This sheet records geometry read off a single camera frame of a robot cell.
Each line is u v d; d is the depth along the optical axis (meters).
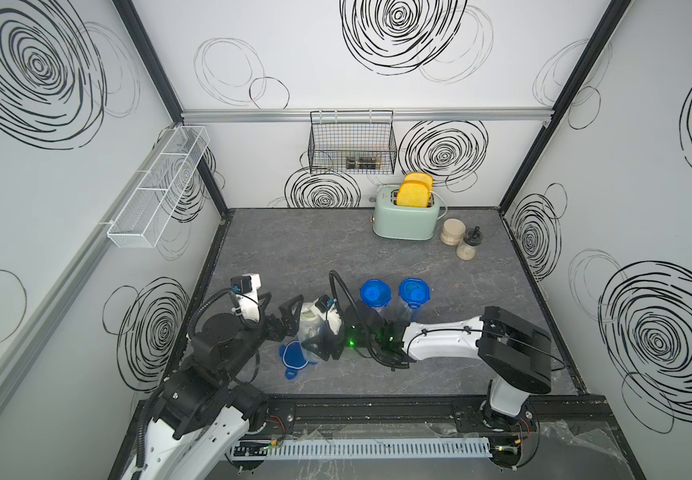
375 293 0.81
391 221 1.04
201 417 0.44
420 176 1.01
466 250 1.05
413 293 0.81
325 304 0.68
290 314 0.58
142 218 0.71
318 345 0.68
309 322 0.69
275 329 0.56
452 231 1.05
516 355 0.45
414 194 0.98
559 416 0.75
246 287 0.54
